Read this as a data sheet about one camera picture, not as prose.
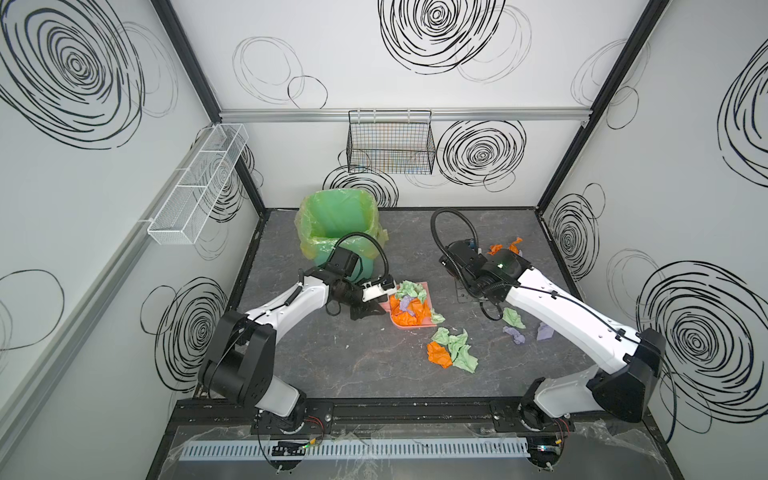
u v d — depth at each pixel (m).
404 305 0.82
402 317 0.81
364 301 0.74
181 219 0.87
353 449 0.77
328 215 0.99
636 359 0.40
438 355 0.83
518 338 0.86
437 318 0.79
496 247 1.05
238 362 0.43
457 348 0.83
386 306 0.82
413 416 0.75
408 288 0.83
